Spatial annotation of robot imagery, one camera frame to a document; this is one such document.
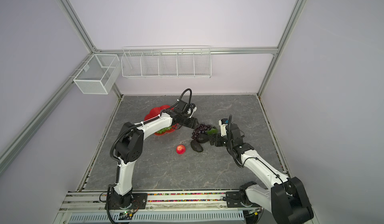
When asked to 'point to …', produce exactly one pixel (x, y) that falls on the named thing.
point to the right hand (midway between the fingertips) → (215, 136)
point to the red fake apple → (181, 149)
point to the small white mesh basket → (99, 74)
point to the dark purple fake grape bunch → (203, 128)
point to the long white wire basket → (166, 62)
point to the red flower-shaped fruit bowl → (156, 111)
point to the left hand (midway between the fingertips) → (196, 124)
